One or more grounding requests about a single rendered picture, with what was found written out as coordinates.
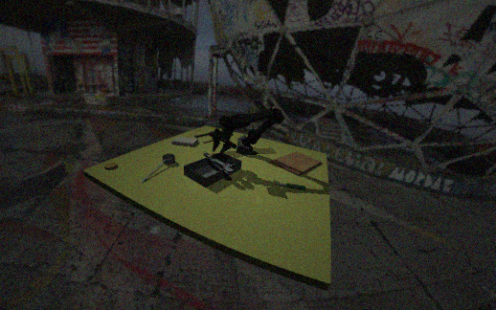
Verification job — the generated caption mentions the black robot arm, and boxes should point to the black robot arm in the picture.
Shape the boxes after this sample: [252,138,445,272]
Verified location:
[218,108,284,146]

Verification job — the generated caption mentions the brown wooden board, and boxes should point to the brown wooden board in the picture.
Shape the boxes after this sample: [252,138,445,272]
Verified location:
[270,151,321,177]

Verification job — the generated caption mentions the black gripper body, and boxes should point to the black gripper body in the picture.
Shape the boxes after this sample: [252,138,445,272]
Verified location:
[209,127,237,149]

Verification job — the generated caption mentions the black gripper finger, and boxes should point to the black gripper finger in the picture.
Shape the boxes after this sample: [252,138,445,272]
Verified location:
[212,138,220,152]
[219,144,231,155]

